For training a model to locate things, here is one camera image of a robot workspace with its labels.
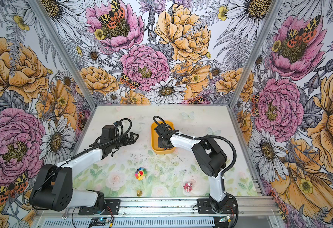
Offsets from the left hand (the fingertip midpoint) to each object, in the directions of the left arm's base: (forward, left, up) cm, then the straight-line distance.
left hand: (133, 140), depth 90 cm
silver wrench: (-38, +30, -9) cm, 49 cm away
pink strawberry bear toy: (-27, -32, -4) cm, 42 cm away
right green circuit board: (-41, -48, -9) cm, 64 cm away
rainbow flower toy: (-18, -6, -7) cm, 20 cm away
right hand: (-1, -19, -7) cm, 20 cm away
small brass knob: (-29, -6, -7) cm, 30 cm away
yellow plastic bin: (-3, -14, -4) cm, 14 cm away
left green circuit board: (-40, +12, -9) cm, 43 cm away
